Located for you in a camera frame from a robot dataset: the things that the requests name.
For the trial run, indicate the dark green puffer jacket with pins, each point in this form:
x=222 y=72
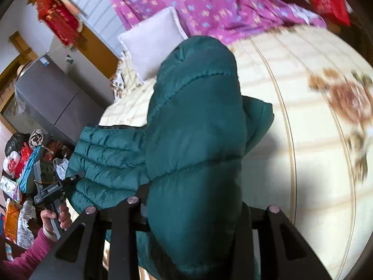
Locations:
x=199 y=127

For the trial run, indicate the magenta sleeve forearm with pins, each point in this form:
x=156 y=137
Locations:
x=24 y=265

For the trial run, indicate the person left hand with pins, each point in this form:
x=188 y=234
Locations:
x=64 y=217

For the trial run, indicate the clutter pile of bags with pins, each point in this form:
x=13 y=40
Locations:
x=32 y=163

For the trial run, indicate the grey refrigerator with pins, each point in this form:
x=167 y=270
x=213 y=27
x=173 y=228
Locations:
x=55 y=101

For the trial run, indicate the white square pillow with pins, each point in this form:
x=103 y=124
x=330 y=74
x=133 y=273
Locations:
x=150 y=42

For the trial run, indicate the red hanging decoration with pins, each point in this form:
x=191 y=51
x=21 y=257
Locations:
x=65 y=25

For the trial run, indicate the purple floral blanket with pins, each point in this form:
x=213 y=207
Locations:
x=226 y=20

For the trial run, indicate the cream floral plaid bed sheet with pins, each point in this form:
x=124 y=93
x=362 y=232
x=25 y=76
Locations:
x=315 y=161

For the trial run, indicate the red shopping bag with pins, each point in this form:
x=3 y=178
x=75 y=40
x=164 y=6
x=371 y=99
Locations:
x=333 y=10

